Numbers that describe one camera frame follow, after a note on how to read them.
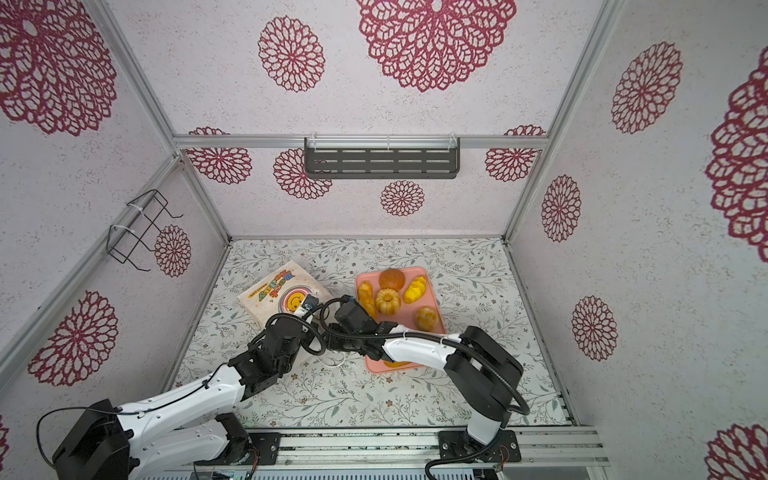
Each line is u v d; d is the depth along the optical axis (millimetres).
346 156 933
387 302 973
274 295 877
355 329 661
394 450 753
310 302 687
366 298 1001
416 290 1006
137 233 758
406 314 977
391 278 1030
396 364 866
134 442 422
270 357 603
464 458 603
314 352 661
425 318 941
